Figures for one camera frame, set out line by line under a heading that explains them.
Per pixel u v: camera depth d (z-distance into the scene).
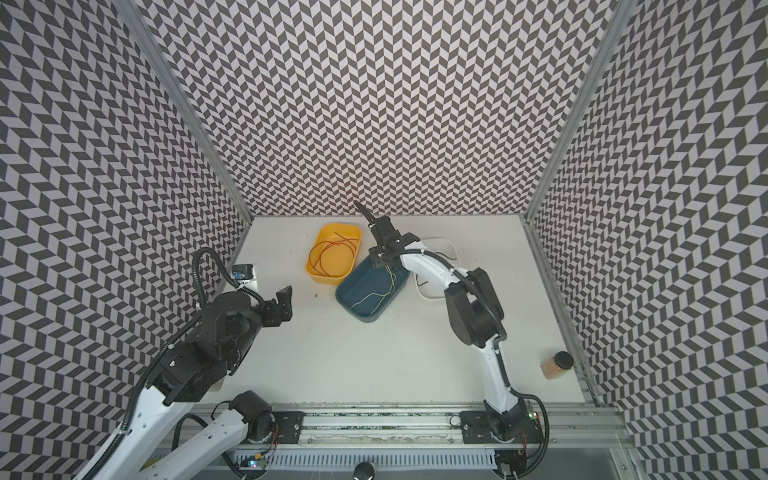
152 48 0.77
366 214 0.82
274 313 0.60
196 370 0.44
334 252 1.08
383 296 0.94
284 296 0.65
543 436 0.71
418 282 0.94
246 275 0.57
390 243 0.71
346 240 1.13
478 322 0.54
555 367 0.76
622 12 0.67
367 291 0.97
